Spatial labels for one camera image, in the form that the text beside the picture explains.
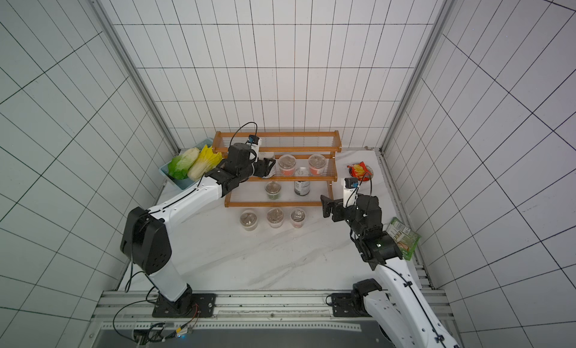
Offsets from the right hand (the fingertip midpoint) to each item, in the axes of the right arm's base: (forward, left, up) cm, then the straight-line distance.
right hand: (326, 193), depth 75 cm
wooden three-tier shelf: (+46, +11, -21) cm, 52 cm away
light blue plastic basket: (+15, +63, -18) cm, 67 cm away
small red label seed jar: (-1, +10, -16) cm, 19 cm away
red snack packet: (+25, -19, -17) cm, 36 cm away
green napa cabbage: (+19, +65, -11) cm, 69 cm away
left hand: (+14, +24, -2) cm, 28 cm away
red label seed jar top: (-2, +19, -16) cm, 25 cm away
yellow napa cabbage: (+25, +56, -14) cm, 63 cm away
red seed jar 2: (+16, +3, -2) cm, 16 cm away
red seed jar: (+14, +15, -2) cm, 20 cm away
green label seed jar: (+11, +21, -15) cm, 28 cm away
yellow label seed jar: (-3, +29, -16) cm, 34 cm away
